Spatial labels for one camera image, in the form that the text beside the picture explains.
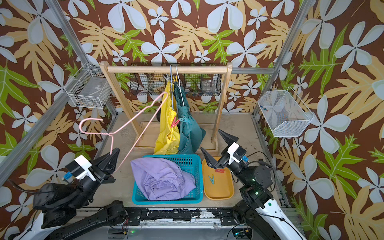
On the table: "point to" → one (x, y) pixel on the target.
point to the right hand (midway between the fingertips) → (210, 139)
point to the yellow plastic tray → (218, 182)
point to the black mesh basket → (199, 84)
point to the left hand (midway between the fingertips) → (117, 148)
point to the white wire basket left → (89, 88)
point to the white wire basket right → (286, 114)
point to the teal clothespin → (212, 179)
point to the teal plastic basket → (193, 164)
